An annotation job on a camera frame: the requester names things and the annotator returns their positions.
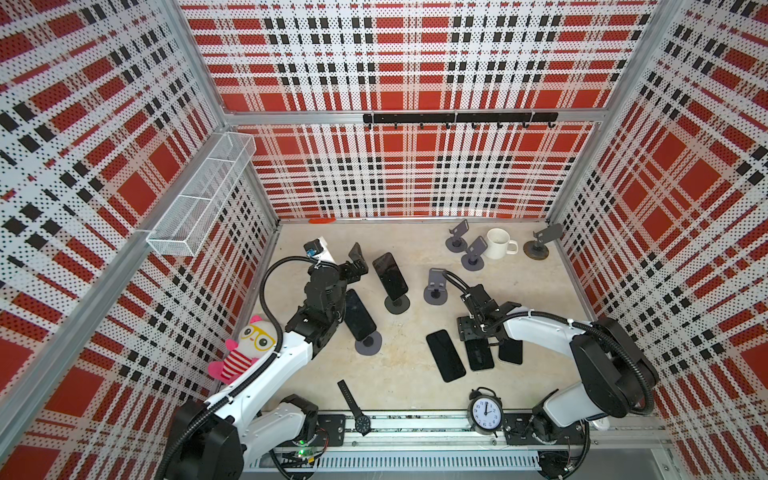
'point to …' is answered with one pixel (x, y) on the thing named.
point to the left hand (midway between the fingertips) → (345, 253)
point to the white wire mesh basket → (183, 226)
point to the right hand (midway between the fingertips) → (473, 329)
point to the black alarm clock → (485, 411)
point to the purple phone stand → (457, 244)
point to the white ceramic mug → (499, 244)
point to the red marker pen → (321, 220)
